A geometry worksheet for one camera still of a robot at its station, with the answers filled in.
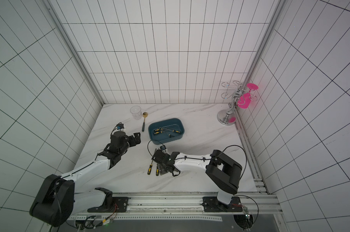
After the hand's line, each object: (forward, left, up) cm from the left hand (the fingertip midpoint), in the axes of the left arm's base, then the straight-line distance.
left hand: (133, 137), depth 89 cm
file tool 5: (+8, -14, -7) cm, 18 cm away
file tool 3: (+8, -21, -8) cm, 24 cm away
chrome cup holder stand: (+23, -67, -7) cm, 71 cm away
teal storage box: (+10, -20, -9) cm, 24 cm away
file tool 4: (+10, -25, -7) cm, 28 cm away
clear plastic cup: (+26, +5, -5) cm, 27 cm away
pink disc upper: (+28, -77, +19) cm, 84 cm away
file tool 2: (-19, -16, -8) cm, 26 cm away
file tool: (-17, -12, -8) cm, 22 cm away
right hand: (-16, -19, -9) cm, 27 cm away
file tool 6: (+12, -14, -8) cm, 20 cm away
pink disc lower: (+24, -74, +10) cm, 79 cm away
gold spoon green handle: (+25, -2, -8) cm, 27 cm away
